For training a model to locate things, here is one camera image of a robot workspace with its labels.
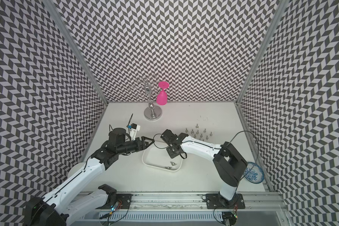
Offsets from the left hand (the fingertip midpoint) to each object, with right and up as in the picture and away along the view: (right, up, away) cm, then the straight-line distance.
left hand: (151, 144), depth 75 cm
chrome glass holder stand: (-5, +34, +14) cm, 37 cm away
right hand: (+14, -8, +11) cm, 19 cm away
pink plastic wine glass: (+3, +29, +24) cm, 38 cm away
